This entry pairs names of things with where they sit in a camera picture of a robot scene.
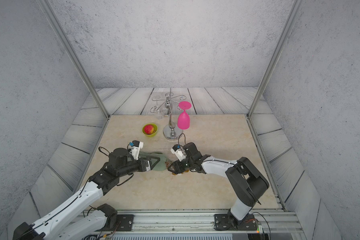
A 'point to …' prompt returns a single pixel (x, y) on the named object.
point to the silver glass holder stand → (173, 131)
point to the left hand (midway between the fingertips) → (156, 160)
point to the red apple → (148, 129)
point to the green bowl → (155, 129)
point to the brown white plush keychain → (168, 163)
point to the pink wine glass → (183, 119)
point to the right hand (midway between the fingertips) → (172, 167)
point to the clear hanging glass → (159, 115)
